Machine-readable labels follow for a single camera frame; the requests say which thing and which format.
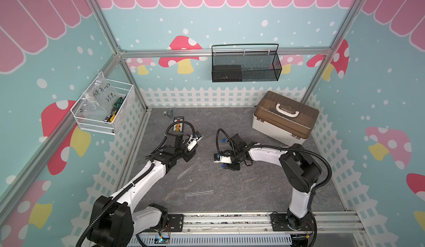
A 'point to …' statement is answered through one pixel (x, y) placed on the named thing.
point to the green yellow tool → (116, 106)
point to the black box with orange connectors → (179, 118)
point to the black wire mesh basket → (259, 62)
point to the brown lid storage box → (284, 119)
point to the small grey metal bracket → (170, 112)
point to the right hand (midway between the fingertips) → (226, 163)
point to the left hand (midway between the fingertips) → (192, 147)
